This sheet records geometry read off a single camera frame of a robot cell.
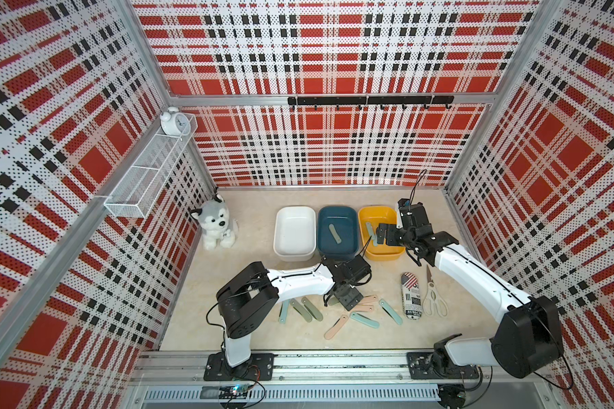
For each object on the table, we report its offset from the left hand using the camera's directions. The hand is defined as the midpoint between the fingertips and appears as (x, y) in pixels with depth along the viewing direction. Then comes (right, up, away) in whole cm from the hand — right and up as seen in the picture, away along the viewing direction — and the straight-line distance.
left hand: (346, 288), depth 87 cm
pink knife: (+8, -4, +1) cm, 9 cm away
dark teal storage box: (-2, +18, +17) cm, 25 cm away
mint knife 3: (+14, -6, -1) cm, 15 cm away
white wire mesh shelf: (-75, +33, +2) cm, 82 cm away
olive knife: (-2, +16, +15) cm, 22 cm away
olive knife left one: (-14, -8, -3) cm, 16 cm away
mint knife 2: (+5, -9, -4) cm, 11 cm away
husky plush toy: (-47, +20, +6) cm, 52 cm away
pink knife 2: (+6, -6, -3) cm, 9 cm away
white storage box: (-19, +18, +17) cm, 31 cm away
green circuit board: (-32, -24, -17) cm, 43 cm away
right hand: (+16, +21, -2) cm, 26 cm away
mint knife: (-21, -6, -2) cm, 22 cm away
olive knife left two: (-13, -5, -1) cm, 14 cm away
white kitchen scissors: (+30, -4, -1) cm, 30 cm away
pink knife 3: (-4, -11, -6) cm, 13 cm away
